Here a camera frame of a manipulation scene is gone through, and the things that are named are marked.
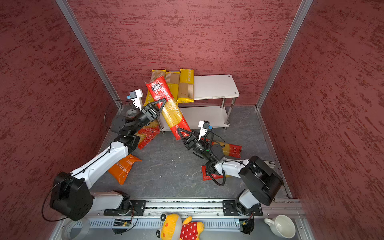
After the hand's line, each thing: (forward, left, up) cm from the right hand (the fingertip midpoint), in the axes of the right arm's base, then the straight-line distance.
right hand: (176, 131), depth 67 cm
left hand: (+7, +3, +12) cm, 14 cm away
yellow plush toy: (-34, +2, -24) cm, 42 cm away
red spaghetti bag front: (-11, -15, -30) cm, 35 cm away
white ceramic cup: (-35, -49, -32) cm, 68 cm away
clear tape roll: (-31, +51, -28) cm, 66 cm away
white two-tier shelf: (+29, -23, +1) cm, 37 cm away
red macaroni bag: (+16, +22, -24) cm, 36 cm away
